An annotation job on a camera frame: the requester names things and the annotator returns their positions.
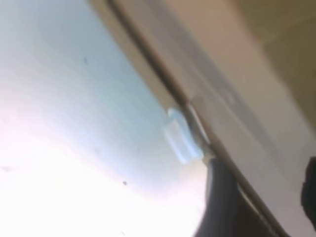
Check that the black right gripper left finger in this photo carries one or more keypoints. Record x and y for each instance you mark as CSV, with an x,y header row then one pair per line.
x,y
227,214

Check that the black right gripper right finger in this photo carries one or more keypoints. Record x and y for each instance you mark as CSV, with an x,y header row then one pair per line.
x,y
308,194

